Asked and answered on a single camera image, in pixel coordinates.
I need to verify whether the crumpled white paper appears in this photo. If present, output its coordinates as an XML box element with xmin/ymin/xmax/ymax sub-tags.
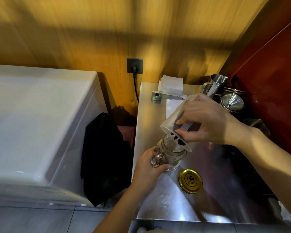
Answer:
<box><xmin>277</xmin><ymin>201</ymin><xmax>291</xmax><ymax>224</ymax></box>

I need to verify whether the dark grey wall socket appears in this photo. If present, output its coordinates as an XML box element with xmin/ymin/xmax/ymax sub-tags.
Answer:
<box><xmin>126</xmin><ymin>57</ymin><xmax>144</xmax><ymax>74</ymax></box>

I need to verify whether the folded white paper stack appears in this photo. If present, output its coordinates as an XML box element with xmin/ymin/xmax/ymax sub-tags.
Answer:
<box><xmin>158</xmin><ymin>74</ymin><xmax>188</xmax><ymax>99</ymax></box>

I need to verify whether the person's left hand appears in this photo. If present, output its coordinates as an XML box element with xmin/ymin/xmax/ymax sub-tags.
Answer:
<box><xmin>132</xmin><ymin>145</ymin><xmax>173</xmax><ymax>192</ymax></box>

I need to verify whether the person's left forearm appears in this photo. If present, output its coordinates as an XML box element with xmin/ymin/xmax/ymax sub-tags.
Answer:
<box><xmin>93</xmin><ymin>184</ymin><xmax>156</xmax><ymax>233</ymax></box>

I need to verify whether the maroon bin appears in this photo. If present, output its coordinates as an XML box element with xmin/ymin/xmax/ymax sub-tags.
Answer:
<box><xmin>116</xmin><ymin>125</ymin><xmax>136</xmax><ymax>148</ymax></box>

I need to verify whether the clear glass jar with handle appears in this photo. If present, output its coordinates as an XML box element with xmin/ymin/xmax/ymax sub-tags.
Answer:
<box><xmin>150</xmin><ymin>134</ymin><xmax>188</xmax><ymax>172</ymax></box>

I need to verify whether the red coffee machine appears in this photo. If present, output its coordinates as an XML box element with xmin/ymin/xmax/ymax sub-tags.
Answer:
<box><xmin>219</xmin><ymin>0</ymin><xmax>291</xmax><ymax>161</ymax></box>

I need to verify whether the black plug with cable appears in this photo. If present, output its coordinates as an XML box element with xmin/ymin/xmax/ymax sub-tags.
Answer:
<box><xmin>131</xmin><ymin>65</ymin><xmax>140</xmax><ymax>103</ymax></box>

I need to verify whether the shiny steel milk pitcher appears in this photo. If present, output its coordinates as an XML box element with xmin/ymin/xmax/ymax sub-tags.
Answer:
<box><xmin>200</xmin><ymin>74</ymin><xmax>229</xmax><ymax>98</ymax></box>

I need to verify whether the person's right forearm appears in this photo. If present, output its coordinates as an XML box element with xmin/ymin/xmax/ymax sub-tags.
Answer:
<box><xmin>235</xmin><ymin>126</ymin><xmax>291</xmax><ymax>216</ymax></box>

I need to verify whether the steel rimmed round container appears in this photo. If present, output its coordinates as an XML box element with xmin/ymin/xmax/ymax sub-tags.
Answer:
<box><xmin>223</xmin><ymin>86</ymin><xmax>245</xmax><ymax>96</ymax></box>

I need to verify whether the clear plastic measuring jug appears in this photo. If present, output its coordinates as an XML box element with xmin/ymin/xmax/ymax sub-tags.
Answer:
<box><xmin>159</xmin><ymin>94</ymin><xmax>202</xmax><ymax>153</ymax></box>

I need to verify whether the black cloth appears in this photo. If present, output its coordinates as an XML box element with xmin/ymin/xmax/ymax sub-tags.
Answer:
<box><xmin>80</xmin><ymin>112</ymin><xmax>134</xmax><ymax>208</ymax></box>

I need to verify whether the flat white napkin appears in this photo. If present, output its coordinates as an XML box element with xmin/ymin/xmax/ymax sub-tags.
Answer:
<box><xmin>165</xmin><ymin>99</ymin><xmax>185</xmax><ymax>119</ymax></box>

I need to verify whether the dark steel pitcher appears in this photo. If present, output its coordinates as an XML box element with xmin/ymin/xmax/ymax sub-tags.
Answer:
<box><xmin>242</xmin><ymin>118</ymin><xmax>271</xmax><ymax>139</ymax></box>

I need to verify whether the gold metal lid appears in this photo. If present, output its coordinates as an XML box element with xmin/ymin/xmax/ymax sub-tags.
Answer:
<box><xmin>178</xmin><ymin>169</ymin><xmax>203</xmax><ymax>194</ymax></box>

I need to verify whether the person's right hand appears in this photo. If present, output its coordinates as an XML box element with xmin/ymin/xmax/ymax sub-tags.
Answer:
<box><xmin>176</xmin><ymin>93</ymin><xmax>255</xmax><ymax>145</ymax></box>

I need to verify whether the white chest freezer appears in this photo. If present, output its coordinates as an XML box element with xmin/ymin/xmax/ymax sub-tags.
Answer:
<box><xmin>0</xmin><ymin>63</ymin><xmax>110</xmax><ymax>208</ymax></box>

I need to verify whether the steel pot with funnel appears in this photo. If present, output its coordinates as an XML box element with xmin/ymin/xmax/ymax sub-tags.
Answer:
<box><xmin>219</xmin><ymin>93</ymin><xmax>244</xmax><ymax>113</ymax></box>

